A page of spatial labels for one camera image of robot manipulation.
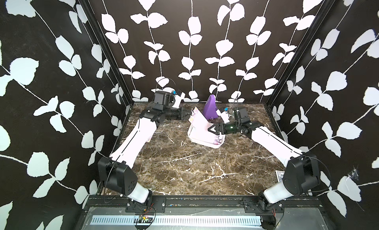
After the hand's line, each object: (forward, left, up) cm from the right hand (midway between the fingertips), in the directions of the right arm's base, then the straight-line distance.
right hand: (211, 127), depth 81 cm
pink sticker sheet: (+4, +7, +3) cm, 9 cm away
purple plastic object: (+23, -1, -9) cm, 25 cm away
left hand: (+3, +11, +10) cm, 15 cm away
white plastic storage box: (+3, +4, -15) cm, 16 cm away
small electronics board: (-41, +34, -19) cm, 57 cm away
